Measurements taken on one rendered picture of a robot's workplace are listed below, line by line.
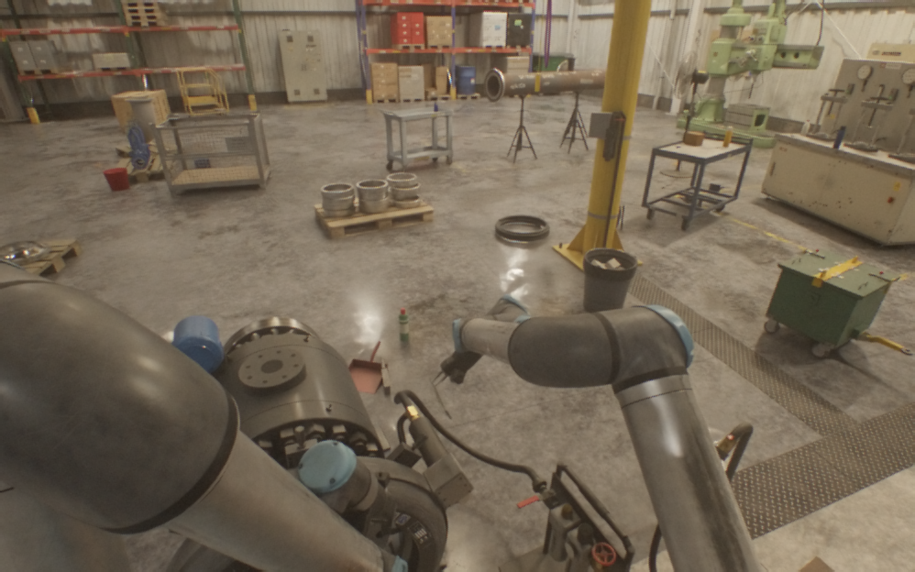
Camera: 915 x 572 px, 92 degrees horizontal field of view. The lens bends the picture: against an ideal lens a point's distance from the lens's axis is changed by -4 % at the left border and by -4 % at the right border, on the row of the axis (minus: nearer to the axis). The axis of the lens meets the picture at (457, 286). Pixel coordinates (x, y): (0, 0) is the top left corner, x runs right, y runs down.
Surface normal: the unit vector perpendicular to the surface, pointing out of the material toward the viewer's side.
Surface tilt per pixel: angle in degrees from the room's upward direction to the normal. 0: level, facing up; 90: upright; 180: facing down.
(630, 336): 43
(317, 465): 19
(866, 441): 0
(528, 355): 72
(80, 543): 91
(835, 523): 0
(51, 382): 48
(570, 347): 55
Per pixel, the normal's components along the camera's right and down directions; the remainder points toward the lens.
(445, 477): -0.34, -0.73
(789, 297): -0.87, 0.23
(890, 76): -0.99, 0.07
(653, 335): 0.14, -0.45
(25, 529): 0.68, 0.29
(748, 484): 0.00, -0.88
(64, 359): 0.53, -0.50
